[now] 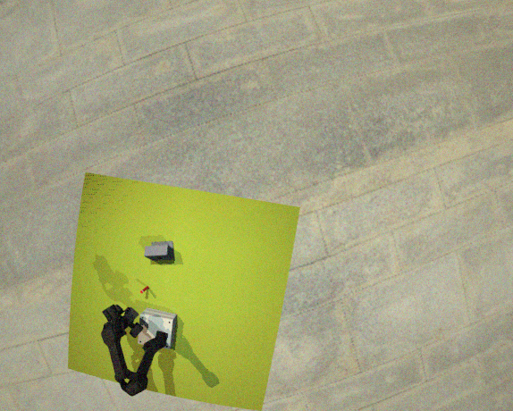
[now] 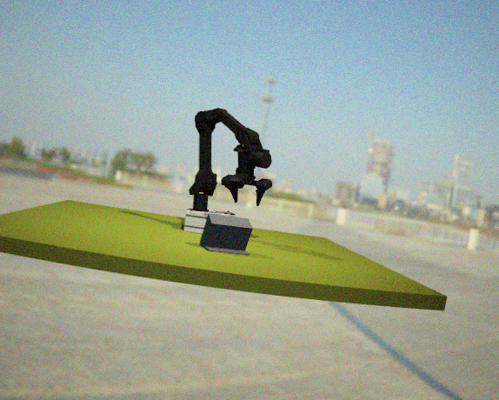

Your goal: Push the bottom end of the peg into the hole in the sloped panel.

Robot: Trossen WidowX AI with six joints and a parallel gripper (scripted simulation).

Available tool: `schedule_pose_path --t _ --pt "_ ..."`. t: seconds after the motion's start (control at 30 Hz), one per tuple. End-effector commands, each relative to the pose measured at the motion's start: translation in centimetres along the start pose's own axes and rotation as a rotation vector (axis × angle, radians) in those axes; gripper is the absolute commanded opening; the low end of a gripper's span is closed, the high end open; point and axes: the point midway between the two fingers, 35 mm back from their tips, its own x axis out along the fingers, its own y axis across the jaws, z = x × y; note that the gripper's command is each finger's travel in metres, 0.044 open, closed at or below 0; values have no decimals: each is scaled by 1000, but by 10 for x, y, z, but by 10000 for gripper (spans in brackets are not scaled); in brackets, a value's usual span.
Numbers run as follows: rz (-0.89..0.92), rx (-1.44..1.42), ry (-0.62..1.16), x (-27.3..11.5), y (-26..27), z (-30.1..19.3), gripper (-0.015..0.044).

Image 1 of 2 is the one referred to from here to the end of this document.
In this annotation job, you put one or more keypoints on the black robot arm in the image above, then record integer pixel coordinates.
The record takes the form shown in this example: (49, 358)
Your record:
(112, 332)

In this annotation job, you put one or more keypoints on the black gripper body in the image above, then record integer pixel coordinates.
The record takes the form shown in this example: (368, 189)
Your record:
(135, 330)

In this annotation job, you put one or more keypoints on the dark grey sloped panel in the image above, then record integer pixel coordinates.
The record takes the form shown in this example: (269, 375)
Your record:
(160, 251)

